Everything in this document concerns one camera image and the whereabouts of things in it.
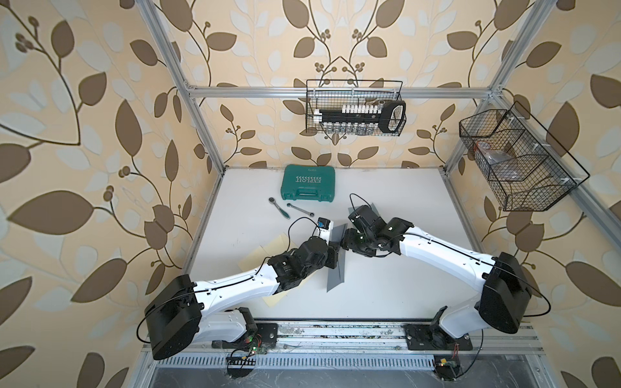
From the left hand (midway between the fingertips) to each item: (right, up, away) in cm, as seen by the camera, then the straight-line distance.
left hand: (337, 242), depth 78 cm
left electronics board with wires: (-30, -36, -5) cm, 47 cm away
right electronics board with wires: (+32, -35, -8) cm, 48 cm away
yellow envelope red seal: (-22, -21, +4) cm, 31 cm away
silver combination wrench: (-9, +7, +27) cm, 29 cm away
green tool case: (-14, +21, +31) cm, 40 cm away
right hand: (+3, -2, +4) cm, 5 cm away
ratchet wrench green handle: (-28, +12, +30) cm, 43 cm away
